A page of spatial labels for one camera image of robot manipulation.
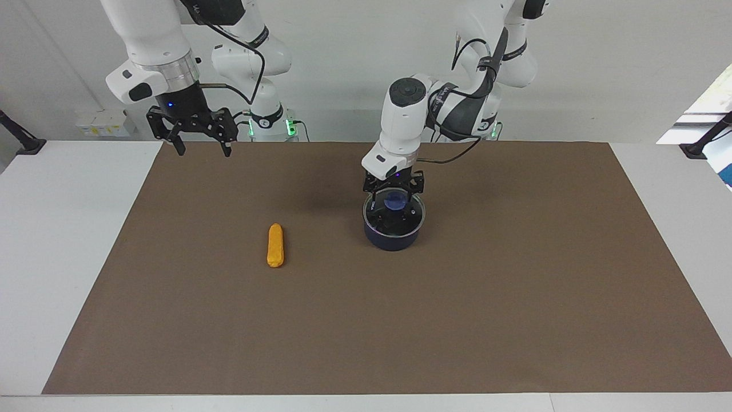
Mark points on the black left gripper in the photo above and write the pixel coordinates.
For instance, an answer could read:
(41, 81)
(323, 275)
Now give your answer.
(394, 177)

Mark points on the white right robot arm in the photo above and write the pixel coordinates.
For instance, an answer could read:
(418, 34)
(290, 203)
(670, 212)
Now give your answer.
(151, 34)

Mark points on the black clamp stand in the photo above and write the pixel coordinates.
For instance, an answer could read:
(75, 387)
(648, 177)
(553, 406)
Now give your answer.
(700, 146)
(26, 143)

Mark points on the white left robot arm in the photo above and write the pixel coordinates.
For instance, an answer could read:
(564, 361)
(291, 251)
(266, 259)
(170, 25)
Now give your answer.
(406, 114)

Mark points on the glass lid blue knob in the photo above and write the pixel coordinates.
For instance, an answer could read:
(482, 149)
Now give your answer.
(394, 201)

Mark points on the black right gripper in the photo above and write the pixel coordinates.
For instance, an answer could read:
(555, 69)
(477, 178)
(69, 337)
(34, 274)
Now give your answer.
(183, 103)

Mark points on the white wall socket box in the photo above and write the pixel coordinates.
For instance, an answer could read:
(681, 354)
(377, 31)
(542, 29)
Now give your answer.
(106, 125)

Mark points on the blue white box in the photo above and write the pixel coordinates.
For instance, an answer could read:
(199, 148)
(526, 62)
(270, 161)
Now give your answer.
(726, 171)

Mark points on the brown table mat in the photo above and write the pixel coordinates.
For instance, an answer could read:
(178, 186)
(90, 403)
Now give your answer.
(366, 320)

